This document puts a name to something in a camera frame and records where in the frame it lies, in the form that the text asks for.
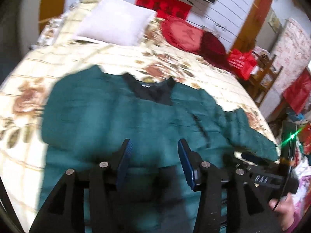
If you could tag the red paper banner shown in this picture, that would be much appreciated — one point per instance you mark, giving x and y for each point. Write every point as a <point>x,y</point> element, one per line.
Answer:
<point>165,8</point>

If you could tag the floral patterned curtain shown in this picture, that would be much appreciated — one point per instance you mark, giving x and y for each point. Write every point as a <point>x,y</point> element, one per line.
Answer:
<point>292,51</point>

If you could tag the wooden chair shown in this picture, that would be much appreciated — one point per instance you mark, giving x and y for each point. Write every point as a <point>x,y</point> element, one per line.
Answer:
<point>261,82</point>

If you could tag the person's right hand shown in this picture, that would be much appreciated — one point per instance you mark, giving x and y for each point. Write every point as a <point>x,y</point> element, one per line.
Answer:
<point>284,211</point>

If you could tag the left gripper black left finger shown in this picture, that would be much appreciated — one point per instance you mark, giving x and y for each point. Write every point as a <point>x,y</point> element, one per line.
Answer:
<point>63,210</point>

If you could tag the dark red velvet cushion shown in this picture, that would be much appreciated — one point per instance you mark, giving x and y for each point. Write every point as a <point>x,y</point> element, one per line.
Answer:
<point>213,51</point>

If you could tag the white square pillow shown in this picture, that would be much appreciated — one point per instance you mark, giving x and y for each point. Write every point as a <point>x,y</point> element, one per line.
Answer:
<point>117,22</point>

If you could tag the red heart-shaped cushion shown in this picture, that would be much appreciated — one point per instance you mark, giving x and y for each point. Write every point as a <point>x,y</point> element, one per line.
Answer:
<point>182,35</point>

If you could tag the floral plaid bed quilt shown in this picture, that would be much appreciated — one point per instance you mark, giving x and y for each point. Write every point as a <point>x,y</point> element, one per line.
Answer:
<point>25,90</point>

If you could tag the red shopping bag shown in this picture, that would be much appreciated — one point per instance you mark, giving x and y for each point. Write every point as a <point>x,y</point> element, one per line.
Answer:
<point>242,64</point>

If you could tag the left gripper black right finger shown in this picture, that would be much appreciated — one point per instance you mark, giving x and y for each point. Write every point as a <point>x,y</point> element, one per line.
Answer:
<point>228,197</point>

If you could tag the green quilted down jacket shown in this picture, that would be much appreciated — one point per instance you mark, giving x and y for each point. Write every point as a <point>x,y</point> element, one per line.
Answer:
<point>89,114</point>

